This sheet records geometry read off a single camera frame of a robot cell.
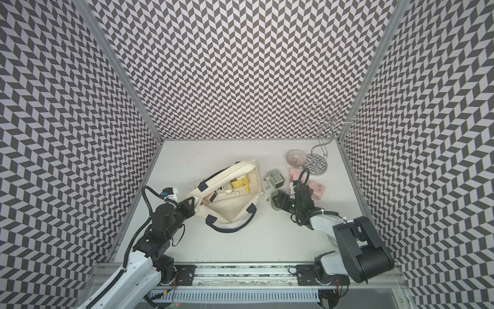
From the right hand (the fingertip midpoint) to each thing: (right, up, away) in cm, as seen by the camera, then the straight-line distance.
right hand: (278, 203), depth 91 cm
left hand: (-37, +4, -9) cm, 39 cm away
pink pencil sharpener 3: (+5, +6, +1) cm, 8 cm away
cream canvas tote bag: (-24, +2, 0) cm, 24 cm away
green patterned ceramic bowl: (+22, -13, -10) cm, 28 cm away
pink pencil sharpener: (+9, +14, +6) cm, 17 cm away
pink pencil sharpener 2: (+19, +7, 0) cm, 20 cm away
